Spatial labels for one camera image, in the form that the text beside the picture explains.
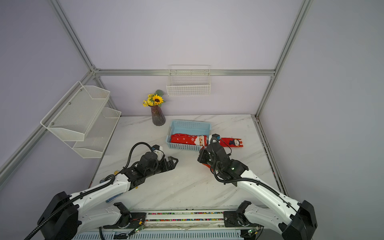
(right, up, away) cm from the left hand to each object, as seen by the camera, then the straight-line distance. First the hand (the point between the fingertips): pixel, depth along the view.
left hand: (172, 163), depth 83 cm
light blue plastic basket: (+10, +21, +28) cm, 36 cm away
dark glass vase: (-15, +29, +26) cm, 42 cm away
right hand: (+16, +7, -6) cm, 18 cm away
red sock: (+19, +3, -17) cm, 25 cm away
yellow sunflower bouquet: (-14, +39, +15) cm, 44 cm away
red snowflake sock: (+10, +12, +16) cm, 23 cm away
